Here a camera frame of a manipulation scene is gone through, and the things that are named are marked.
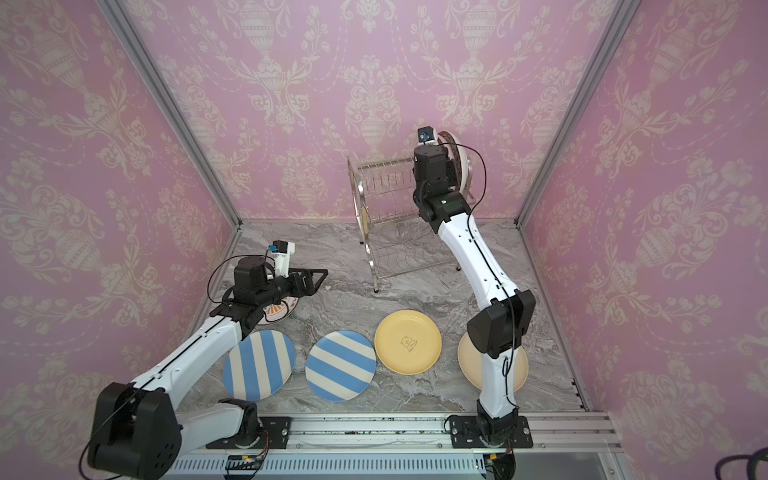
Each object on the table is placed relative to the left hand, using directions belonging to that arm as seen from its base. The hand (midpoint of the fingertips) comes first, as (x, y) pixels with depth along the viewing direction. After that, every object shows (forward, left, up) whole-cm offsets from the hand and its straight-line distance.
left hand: (317, 273), depth 81 cm
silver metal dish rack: (+28, -23, -19) cm, 41 cm away
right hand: (+21, -34, +23) cm, 46 cm away
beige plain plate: (-17, -43, -18) cm, 50 cm away
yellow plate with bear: (-11, -26, -20) cm, 34 cm away
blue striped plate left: (-19, +17, -21) cm, 33 cm away
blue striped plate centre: (-18, -6, -20) cm, 28 cm away
